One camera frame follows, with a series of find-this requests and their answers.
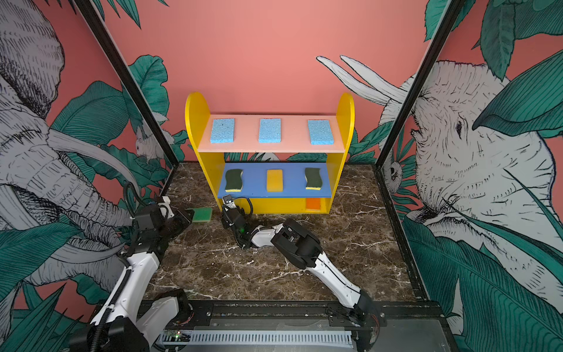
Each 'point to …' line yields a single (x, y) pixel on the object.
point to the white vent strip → (252, 339)
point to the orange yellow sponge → (313, 204)
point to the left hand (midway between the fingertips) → (194, 206)
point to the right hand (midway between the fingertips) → (221, 206)
